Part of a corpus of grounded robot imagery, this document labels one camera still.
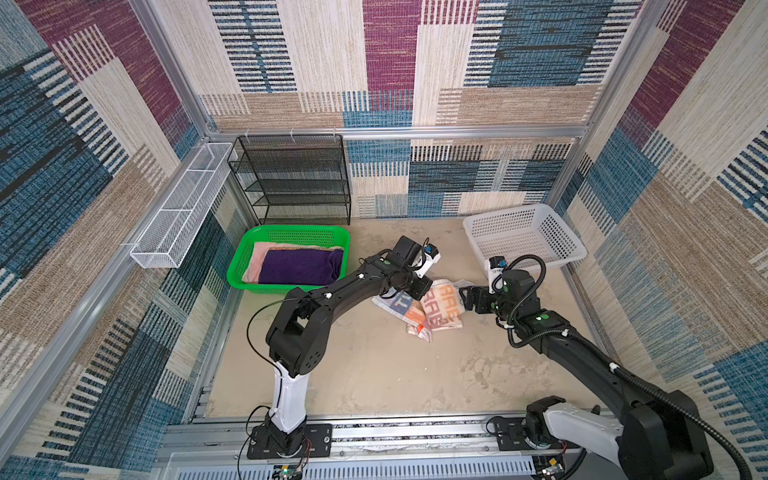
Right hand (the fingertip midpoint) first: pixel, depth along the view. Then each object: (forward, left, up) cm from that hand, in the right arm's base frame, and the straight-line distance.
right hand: (474, 294), depth 85 cm
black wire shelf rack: (+45, +56, +7) cm, 72 cm away
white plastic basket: (+33, -26, -12) cm, 43 cm away
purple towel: (+17, +53, -7) cm, 56 cm away
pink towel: (+16, +70, -8) cm, 72 cm away
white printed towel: (0, +9, -8) cm, 12 cm away
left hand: (+5, +12, -2) cm, 13 cm away
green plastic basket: (+29, +68, -4) cm, 74 cm away
